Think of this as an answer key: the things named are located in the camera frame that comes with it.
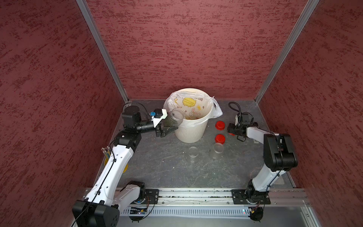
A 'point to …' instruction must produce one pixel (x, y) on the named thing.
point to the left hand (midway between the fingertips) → (173, 122)
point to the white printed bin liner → (198, 106)
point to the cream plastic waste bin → (192, 135)
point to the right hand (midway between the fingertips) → (231, 130)
